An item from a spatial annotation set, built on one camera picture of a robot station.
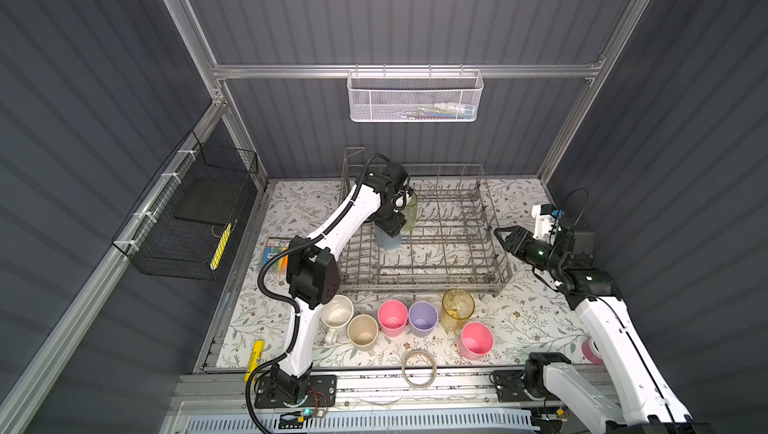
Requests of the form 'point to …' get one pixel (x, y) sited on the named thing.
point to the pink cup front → (475, 340)
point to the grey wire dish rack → (454, 241)
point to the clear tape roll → (433, 373)
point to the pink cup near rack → (392, 316)
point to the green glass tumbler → (411, 215)
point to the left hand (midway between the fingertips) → (386, 223)
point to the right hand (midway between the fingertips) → (505, 236)
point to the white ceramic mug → (336, 316)
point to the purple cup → (423, 316)
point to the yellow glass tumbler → (458, 304)
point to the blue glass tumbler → (387, 242)
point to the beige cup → (362, 332)
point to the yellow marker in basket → (221, 246)
